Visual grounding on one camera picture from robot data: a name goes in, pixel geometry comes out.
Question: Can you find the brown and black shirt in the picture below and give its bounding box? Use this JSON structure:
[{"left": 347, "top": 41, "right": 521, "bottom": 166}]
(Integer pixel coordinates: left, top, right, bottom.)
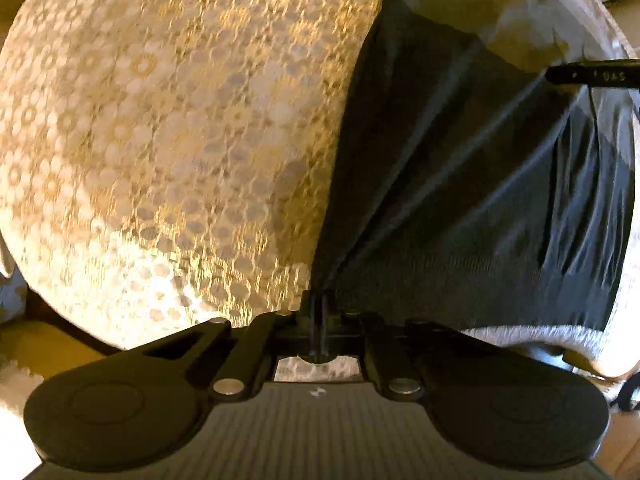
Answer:
[{"left": 311, "top": 0, "right": 634, "bottom": 330}]

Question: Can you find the gold floral lace tablecloth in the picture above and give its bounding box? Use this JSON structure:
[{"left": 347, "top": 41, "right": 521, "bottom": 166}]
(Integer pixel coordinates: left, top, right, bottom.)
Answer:
[{"left": 0, "top": 0, "right": 640, "bottom": 411}]

